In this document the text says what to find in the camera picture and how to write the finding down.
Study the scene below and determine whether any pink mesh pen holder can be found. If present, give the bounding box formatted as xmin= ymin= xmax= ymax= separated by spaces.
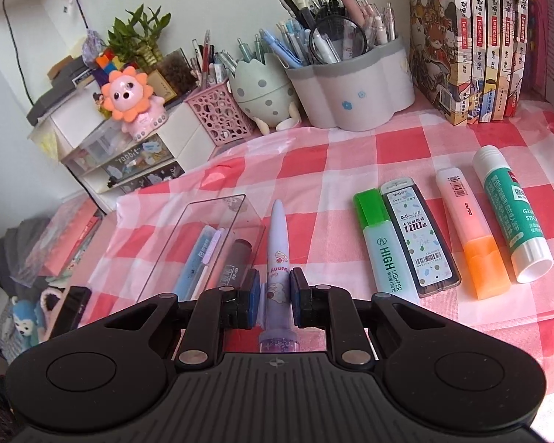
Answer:
xmin=185 ymin=84 xmax=254 ymax=147

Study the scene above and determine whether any clear jar with brown filling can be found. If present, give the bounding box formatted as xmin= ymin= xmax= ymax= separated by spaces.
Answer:
xmin=157 ymin=47 xmax=199 ymax=102

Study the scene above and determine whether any grey white cloud pen holder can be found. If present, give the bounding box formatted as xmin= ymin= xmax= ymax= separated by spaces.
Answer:
xmin=286 ymin=34 xmax=416 ymax=132

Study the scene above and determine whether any pink abacus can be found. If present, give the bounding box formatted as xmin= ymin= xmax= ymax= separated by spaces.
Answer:
xmin=525 ymin=0 xmax=550 ymax=100

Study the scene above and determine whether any clear plastic drawer tray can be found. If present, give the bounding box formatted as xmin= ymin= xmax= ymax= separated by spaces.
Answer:
xmin=136 ymin=194 xmax=266 ymax=305

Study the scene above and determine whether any lucky bamboo plant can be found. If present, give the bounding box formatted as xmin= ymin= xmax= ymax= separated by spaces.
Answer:
xmin=107 ymin=4 xmax=172 ymax=68

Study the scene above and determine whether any grey cloth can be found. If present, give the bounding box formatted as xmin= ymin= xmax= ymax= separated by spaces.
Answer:
xmin=0 ymin=219 xmax=51 ymax=287

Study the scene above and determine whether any bunch of thin pens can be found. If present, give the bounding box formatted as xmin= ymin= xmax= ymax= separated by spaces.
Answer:
xmin=191 ymin=30 xmax=238 ymax=90

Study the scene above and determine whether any small bunch of blue pens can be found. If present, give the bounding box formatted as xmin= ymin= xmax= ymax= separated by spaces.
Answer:
xmin=237 ymin=28 xmax=287 ymax=68

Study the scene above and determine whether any pink white checked tablecloth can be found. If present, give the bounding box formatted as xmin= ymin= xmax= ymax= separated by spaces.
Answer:
xmin=85 ymin=102 xmax=554 ymax=365

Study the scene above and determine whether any black rectangular device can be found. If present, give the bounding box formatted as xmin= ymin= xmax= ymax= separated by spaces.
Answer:
xmin=58 ymin=286 xmax=92 ymax=333

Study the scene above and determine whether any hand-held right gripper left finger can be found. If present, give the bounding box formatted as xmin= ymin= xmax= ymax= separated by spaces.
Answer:
xmin=104 ymin=268 xmax=261 ymax=372

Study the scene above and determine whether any green egg-shaped pen holder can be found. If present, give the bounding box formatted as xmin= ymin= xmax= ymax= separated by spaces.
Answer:
xmin=228 ymin=53 xmax=303 ymax=135

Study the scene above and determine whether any blue plush toy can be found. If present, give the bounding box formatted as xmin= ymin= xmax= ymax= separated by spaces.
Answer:
xmin=9 ymin=298 xmax=44 ymax=356

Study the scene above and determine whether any light blue pen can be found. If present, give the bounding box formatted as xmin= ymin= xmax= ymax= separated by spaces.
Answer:
xmin=173 ymin=226 xmax=218 ymax=301

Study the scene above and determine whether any orange highlighter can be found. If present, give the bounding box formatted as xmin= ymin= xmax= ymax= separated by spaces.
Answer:
xmin=434 ymin=166 xmax=512 ymax=301

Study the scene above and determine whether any black marker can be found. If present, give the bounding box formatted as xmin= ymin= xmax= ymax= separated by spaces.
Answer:
xmin=215 ymin=238 xmax=254 ymax=289

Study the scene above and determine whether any grey flat box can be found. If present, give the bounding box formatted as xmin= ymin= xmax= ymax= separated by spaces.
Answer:
xmin=48 ymin=55 xmax=98 ymax=88

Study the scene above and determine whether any purple rocket pen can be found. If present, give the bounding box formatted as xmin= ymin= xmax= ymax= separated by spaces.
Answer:
xmin=257 ymin=199 xmax=301 ymax=356

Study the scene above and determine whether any large bunch of pens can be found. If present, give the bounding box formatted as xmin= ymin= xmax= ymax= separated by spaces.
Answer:
xmin=277 ymin=0 xmax=398 ymax=65

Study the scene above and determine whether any green highlighter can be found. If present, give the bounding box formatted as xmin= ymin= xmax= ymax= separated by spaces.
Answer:
xmin=353 ymin=189 xmax=421 ymax=308

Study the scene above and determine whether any colourful puzzle cube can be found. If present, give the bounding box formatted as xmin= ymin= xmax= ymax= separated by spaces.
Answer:
xmin=93 ymin=51 xmax=126 ymax=77

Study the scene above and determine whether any pink spine comic book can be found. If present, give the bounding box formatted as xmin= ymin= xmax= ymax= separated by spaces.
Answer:
xmin=406 ymin=0 xmax=478 ymax=125

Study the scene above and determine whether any white desktop drawer organizer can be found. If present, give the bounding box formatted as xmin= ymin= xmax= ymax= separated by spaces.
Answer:
xmin=28 ymin=99 xmax=215 ymax=195

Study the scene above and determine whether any white green glue stick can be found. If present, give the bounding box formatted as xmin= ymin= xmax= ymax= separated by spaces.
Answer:
xmin=472 ymin=145 xmax=554 ymax=284

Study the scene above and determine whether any cream spine comic book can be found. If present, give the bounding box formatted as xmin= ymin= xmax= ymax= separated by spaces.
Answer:
xmin=512 ymin=0 xmax=531 ymax=117

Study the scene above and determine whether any black flat box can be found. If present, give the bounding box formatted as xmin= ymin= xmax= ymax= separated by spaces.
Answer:
xmin=28 ymin=78 xmax=98 ymax=126

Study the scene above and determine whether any yellow plastic sheet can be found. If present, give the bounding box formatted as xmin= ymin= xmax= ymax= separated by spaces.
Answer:
xmin=30 ymin=124 xmax=63 ymax=167

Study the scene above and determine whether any purple mechanical pencil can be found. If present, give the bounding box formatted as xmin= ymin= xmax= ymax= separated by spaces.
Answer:
xmin=198 ymin=227 xmax=225 ymax=287

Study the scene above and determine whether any pink lion toy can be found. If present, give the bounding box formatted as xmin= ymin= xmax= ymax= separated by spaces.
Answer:
xmin=100 ymin=65 xmax=169 ymax=141

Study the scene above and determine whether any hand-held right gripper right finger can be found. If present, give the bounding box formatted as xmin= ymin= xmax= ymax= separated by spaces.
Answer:
xmin=290 ymin=268 xmax=448 ymax=372

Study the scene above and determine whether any purple hanging flower ornament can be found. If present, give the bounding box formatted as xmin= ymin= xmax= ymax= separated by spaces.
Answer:
xmin=60 ymin=0 xmax=105 ymax=56

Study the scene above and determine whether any pencil lead refill box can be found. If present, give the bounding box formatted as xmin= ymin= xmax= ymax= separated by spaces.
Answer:
xmin=379 ymin=180 xmax=462 ymax=298

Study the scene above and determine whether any pink flat box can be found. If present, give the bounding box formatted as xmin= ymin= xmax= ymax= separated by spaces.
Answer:
xmin=41 ymin=198 xmax=103 ymax=278

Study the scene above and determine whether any black magnifying glass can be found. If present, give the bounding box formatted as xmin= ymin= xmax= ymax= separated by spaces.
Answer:
xmin=308 ymin=17 xmax=367 ymax=64

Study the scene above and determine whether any black cable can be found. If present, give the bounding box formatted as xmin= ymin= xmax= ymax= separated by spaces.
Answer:
xmin=0 ymin=0 xmax=37 ymax=107

